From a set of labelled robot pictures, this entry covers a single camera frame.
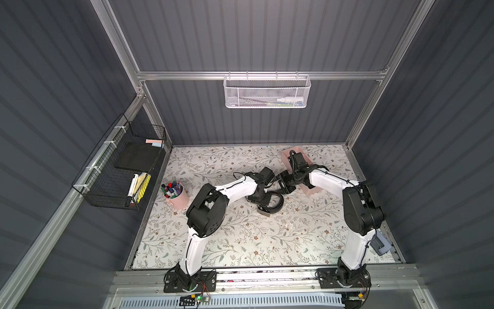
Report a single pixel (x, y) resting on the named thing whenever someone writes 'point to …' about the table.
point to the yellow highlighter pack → (144, 179)
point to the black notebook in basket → (137, 156)
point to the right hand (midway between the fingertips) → (273, 183)
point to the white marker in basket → (132, 188)
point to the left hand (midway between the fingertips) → (264, 202)
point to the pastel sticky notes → (155, 142)
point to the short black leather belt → (267, 211)
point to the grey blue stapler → (380, 244)
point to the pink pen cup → (175, 195)
